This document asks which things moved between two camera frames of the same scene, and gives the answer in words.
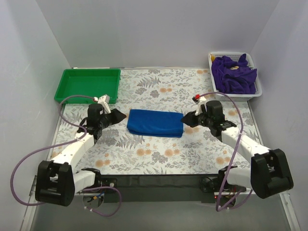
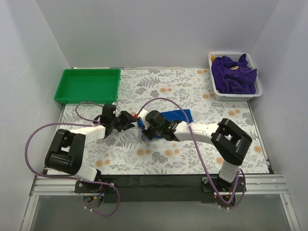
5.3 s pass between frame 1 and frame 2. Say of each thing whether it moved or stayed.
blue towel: moved
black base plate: stayed
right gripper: moved
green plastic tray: stayed
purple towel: stayed
